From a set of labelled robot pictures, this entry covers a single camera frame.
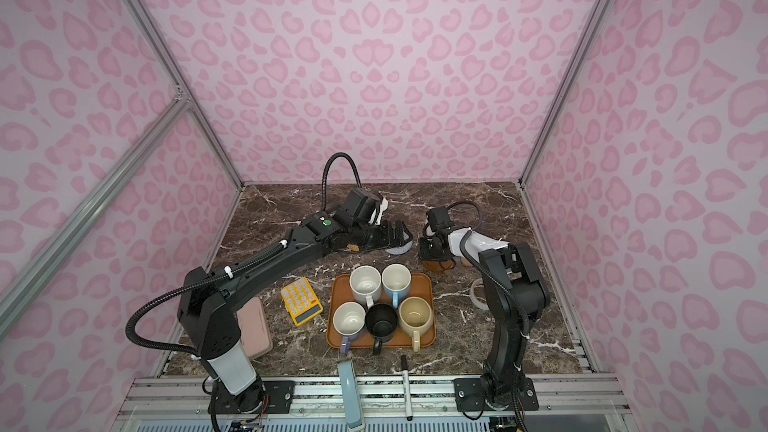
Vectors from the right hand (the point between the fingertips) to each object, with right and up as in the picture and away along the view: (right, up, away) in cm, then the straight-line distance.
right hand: (425, 252), depth 98 cm
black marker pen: (-7, -30, -24) cm, 39 cm away
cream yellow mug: (-4, -17, -12) cm, 21 cm away
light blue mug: (-10, -7, -8) cm, 14 cm away
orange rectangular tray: (-27, -11, -6) cm, 30 cm away
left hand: (-7, +7, -20) cm, 23 cm away
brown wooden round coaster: (+2, -2, -12) cm, 12 cm away
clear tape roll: (+13, -11, -8) cm, 19 cm away
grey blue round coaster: (-8, 0, +2) cm, 8 cm away
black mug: (-13, -16, -16) cm, 26 cm away
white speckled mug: (-19, -9, -7) cm, 22 cm away
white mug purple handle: (-23, -17, -13) cm, 31 cm away
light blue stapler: (-20, -30, -27) cm, 45 cm away
